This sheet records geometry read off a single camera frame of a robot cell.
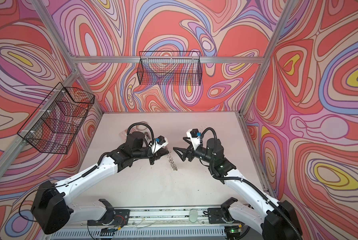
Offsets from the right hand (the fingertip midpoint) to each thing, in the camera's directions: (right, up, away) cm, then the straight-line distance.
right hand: (181, 146), depth 74 cm
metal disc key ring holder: (-5, -8, +1) cm, 10 cm away
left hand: (-6, -3, +2) cm, 7 cm away
